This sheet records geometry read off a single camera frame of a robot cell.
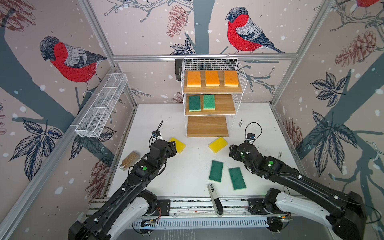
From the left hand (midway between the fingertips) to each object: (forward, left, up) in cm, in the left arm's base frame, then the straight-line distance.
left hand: (172, 143), depth 77 cm
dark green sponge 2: (-9, -24, -16) cm, 30 cm away
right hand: (-3, -33, -5) cm, 33 cm away
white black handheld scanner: (-27, -23, -13) cm, 37 cm away
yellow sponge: (+9, -2, -19) cm, 21 cm away
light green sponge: (+22, -21, +8) cm, 31 cm away
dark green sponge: (+22, -12, +8) cm, 26 cm away
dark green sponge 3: (-13, -36, -17) cm, 42 cm away
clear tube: (+1, -66, -18) cm, 68 cm away
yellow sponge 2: (+9, -28, -18) cm, 34 cm away
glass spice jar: (-3, +27, -14) cm, 30 cm away
